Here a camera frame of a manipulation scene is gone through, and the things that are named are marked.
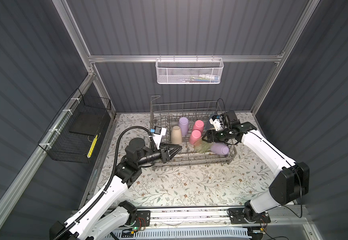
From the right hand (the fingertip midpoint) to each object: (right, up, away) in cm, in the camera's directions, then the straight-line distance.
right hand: (209, 139), depth 83 cm
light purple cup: (-14, +9, +11) cm, 20 cm away
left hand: (-16, -2, -19) cm, 25 cm away
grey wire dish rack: (-26, +18, +41) cm, 52 cm away
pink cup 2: (-7, +1, +8) cm, 10 cm away
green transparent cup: (-3, -5, +6) cm, 8 cm away
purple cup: (+6, -5, 0) cm, 8 cm away
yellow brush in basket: (-57, -3, -14) cm, 59 cm away
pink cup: (-4, +8, +12) cm, 15 cm away
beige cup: (-18, 0, +11) cm, 21 cm away
